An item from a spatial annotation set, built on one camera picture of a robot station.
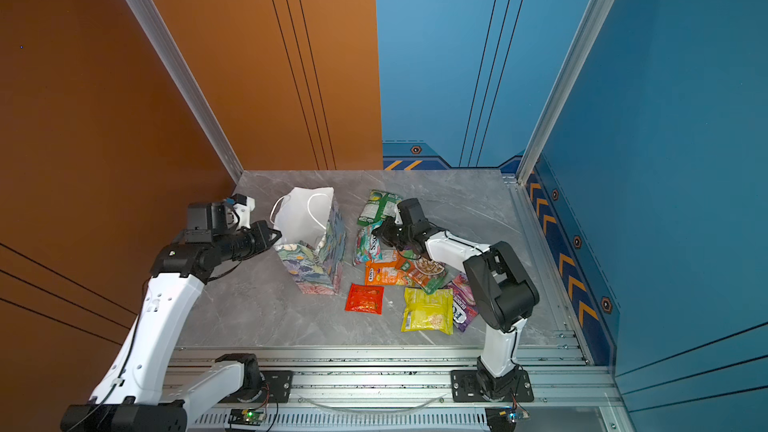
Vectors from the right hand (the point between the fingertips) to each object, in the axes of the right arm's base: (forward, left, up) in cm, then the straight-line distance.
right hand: (369, 232), depth 91 cm
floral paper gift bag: (+1, +20, -5) cm, 20 cm away
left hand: (-9, +21, +14) cm, 27 cm away
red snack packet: (-17, +1, -10) cm, 20 cm away
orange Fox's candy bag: (-9, -5, -8) cm, 13 cm away
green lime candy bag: (+17, -3, -7) cm, 18 cm away
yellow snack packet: (-22, -16, -7) cm, 28 cm away
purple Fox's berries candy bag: (-21, -27, -8) cm, 35 cm away
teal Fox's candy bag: (-5, 0, -2) cm, 5 cm away
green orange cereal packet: (-10, -18, -8) cm, 22 cm away
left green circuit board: (-45, +28, -12) cm, 54 cm away
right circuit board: (-45, -34, -13) cm, 58 cm away
